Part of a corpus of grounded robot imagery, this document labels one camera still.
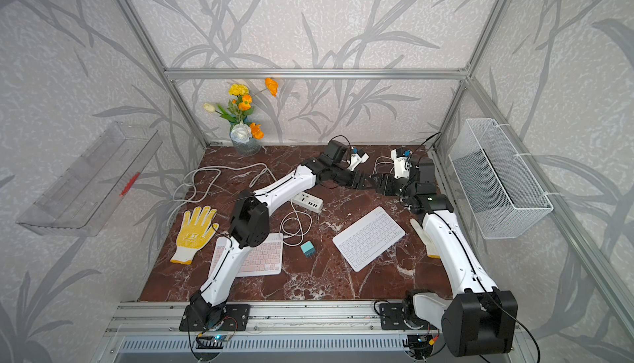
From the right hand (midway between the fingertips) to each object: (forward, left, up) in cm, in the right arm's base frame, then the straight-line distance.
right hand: (379, 175), depth 81 cm
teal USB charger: (-17, +25, -21) cm, 36 cm away
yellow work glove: (-10, +68, -22) cm, 72 cm away
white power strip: (+2, +25, -19) cm, 32 cm away
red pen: (-10, +72, +9) cm, 73 cm away
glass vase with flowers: (+17, +48, +2) cm, 51 cm away
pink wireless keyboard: (-20, +39, -22) cm, 49 cm away
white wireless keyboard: (-12, +3, -21) cm, 25 cm away
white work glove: (-16, -19, -22) cm, 34 cm away
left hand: (0, +2, -7) cm, 7 cm away
